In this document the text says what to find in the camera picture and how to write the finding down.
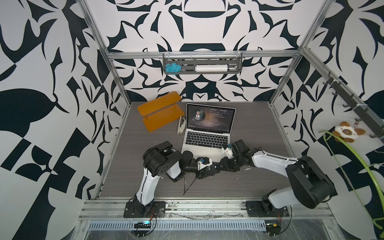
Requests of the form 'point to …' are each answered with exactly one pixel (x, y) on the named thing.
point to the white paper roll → (211, 68)
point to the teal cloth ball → (173, 68)
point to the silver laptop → (208, 129)
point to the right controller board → (272, 229)
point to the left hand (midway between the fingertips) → (210, 165)
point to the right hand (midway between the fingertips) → (217, 166)
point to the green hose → (367, 162)
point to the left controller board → (146, 224)
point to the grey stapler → (181, 125)
